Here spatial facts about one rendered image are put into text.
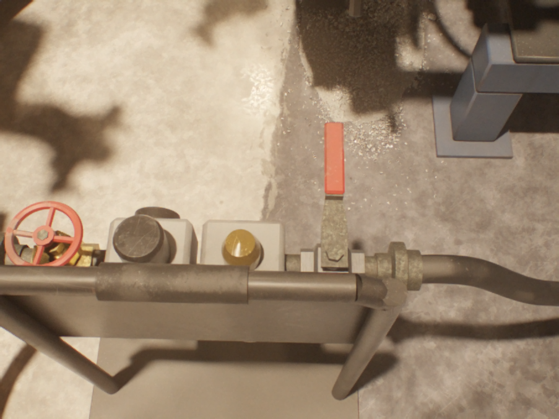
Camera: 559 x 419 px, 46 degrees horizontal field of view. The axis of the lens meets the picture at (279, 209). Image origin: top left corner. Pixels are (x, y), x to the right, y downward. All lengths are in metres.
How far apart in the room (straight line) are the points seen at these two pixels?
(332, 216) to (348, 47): 0.74
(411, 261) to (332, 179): 0.11
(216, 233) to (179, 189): 0.55
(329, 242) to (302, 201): 0.54
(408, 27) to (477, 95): 0.32
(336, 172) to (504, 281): 0.21
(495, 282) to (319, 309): 0.19
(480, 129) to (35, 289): 0.88
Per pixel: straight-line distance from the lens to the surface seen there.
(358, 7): 1.08
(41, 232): 0.64
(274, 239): 0.65
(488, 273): 0.69
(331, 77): 1.31
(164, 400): 1.08
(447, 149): 1.25
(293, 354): 1.08
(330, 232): 0.64
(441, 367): 1.11
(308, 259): 0.65
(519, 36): 1.10
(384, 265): 0.66
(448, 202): 1.21
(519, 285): 0.74
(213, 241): 0.65
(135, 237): 0.61
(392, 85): 1.31
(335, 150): 0.67
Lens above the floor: 1.06
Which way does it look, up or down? 66 degrees down
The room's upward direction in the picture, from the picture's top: straight up
